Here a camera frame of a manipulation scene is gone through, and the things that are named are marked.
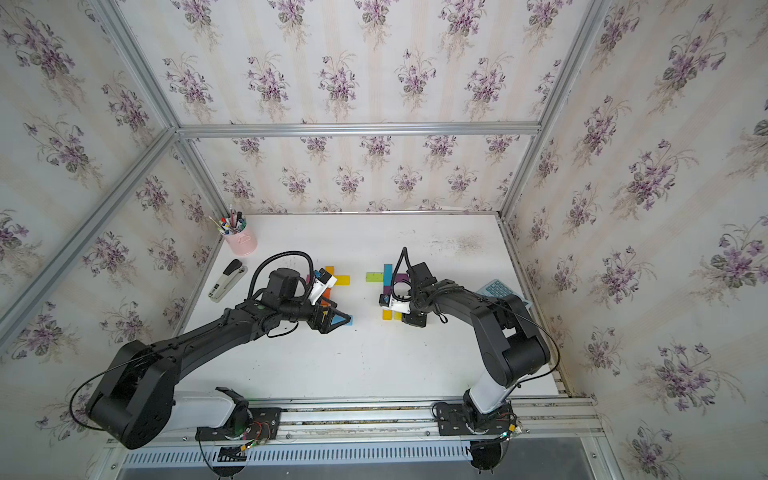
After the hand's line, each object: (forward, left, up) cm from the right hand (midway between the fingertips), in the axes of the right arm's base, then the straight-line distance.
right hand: (413, 309), depth 94 cm
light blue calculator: (+8, -28, +1) cm, 29 cm away
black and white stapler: (+9, +61, +4) cm, 62 cm away
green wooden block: (+12, +13, +1) cm, 17 cm away
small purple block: (+2, +5, +16) cm, 16 cm away
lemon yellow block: (-5, +5, +4) cm, 8 cm away
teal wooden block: (+12, +9, +1) cm, 15 cm away
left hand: (-7, +21, +11) cm, 24 cm away
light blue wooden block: (-12, +21, +17) cm, 29 cm away
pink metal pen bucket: (+20, +59, +8) cm, 63 cm away
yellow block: (-2, +8, 0) cm, 9 cm away
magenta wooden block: (-5, +28, +25) cm, 37 cm away
